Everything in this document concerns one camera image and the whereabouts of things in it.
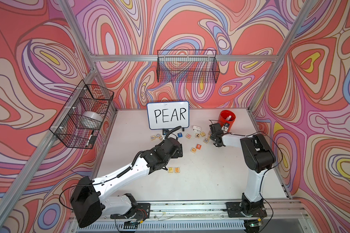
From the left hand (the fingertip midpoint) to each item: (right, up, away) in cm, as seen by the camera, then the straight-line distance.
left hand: (176, 147), depth 79 cm
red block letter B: (+15, -2, +17) cm, 23 cm away
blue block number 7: (+3, +5, +24) cm, 24 cm away
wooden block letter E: (0, -15, +7) cm, 17 cm away
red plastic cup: (+36, +18, +22) cm, 46 cm away
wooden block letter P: (-3, -15, +7) cm, 17 cm away
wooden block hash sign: (+19, +5, +25) cm, 32 cm away
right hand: (+31, +2, +24) cm, 39 cm away
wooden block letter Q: (+11, -5, +16) cm, 20 cm away
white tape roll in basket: (-43, +18, -6) cm, 47 cm away
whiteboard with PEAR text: (-6, +19, +22) cm, 30 cm away
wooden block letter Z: (+9, +4, +23) cm, 25 cm away
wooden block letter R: (+21, +2, +20) cm, 28 cm away
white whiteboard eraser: (+15, +9, +26) cm, 31 cm away
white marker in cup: (+37, +17, +22) cm, 46 cm away
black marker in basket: (-44, +4, -9) cm, 45 cm away
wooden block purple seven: (+15, +5, +23) cm, 28 cm away
